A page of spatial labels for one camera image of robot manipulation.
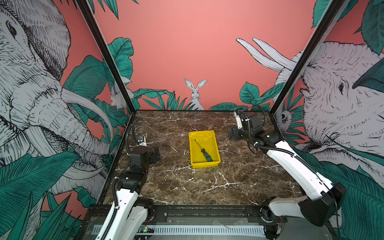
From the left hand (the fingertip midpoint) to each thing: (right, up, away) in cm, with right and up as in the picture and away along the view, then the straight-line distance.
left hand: (148, 147), depth 77 cm
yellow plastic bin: (+33, +1, +29) cm, 44 cm away
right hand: (+46, +12, 0) cm, 47 cm away
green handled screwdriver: (+33, -9, +15) cm, 37 cm away
